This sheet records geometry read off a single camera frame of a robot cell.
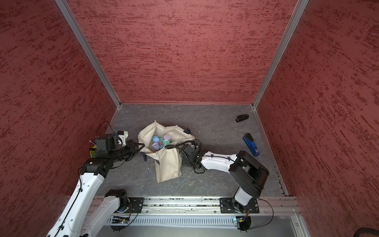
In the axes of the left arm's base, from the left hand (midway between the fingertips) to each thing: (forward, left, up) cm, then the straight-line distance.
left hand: (144, 148), depth 75 cm
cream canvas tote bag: (-3, -12, -8) cm, 15 cm away
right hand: (-1, -22, -19) cm, 29 cm away
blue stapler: (+12, -64, -16) cm, 67 cm away
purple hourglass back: (+7, -3, -10) cm, 12 cm away
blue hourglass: (+13, -1, -12) cm, 18 cm away
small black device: (+38, -64, -19) cm, 77 cm away
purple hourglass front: (+16, -8, -16) cm, 24 cm away
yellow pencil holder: (+2, +33, -9) cm, 34 cm away
